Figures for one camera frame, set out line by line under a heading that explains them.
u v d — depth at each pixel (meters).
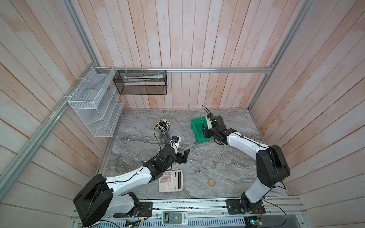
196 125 1.02
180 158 0.72
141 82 1.05
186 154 0.72
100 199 0.41
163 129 0.88
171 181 0.81
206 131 0.85
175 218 0.70
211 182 0.83
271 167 0.46
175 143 0.69
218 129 0.72
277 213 0.74
